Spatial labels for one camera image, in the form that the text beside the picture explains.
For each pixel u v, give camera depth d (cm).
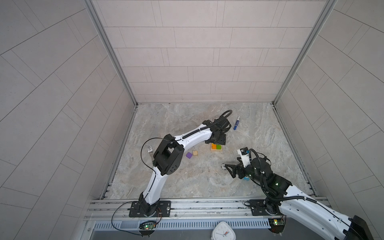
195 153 89
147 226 65
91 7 71
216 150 91
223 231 64
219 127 70
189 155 89
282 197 55
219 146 91
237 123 105
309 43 83
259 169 57
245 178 68
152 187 57
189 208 72
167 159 51
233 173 69
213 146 91
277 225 68
